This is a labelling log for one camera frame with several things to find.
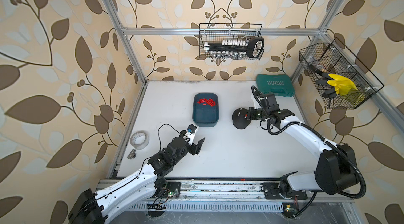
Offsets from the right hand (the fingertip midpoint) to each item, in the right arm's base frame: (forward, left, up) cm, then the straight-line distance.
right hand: (246, 112), depth 87 cm
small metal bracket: (-17, +64, -11) cm, 67 cm away
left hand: (-12, +28, +1) cm, 31 cm away
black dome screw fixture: (-1, +4, -4) cm, 6 cm away
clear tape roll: (-8, +63, -13) cm, 65 cm away
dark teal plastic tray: (+6, +25, -12) cm, 28 cm away
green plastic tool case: (+28, -30, -8) cm, 42 cm away
